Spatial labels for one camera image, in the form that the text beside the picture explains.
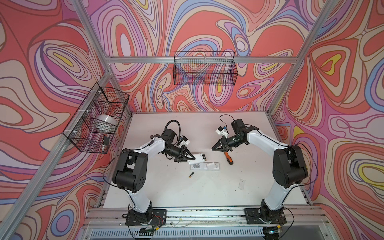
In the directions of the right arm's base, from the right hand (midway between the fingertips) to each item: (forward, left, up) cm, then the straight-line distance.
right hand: (215, 151), depth 83 cm
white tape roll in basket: (+5, +54, +21) cm, 58 cm away
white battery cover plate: (-2, +10, -3) cm, 10 cm away
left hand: (-4, +12, 0) cm, 13 cm away
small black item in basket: (0, +55, +14) cm, 57 cm away
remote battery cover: (-4, +2, -10) cm, 11 cm away
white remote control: (-4, +5, -10) cm, 12 cm away
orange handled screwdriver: (+1, -10, -11) cm, 15 cm away
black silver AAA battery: (-9, +15, -12) cm, 21 cm away
